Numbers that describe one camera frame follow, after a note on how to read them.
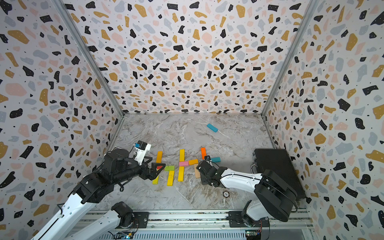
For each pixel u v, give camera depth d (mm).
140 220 737
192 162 942
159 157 952
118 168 494
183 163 931
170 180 866
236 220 731
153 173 585
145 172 575
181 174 880
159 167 638
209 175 672
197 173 897
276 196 432
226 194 829
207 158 808
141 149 576
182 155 975
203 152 997
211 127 1132
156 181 858
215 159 956
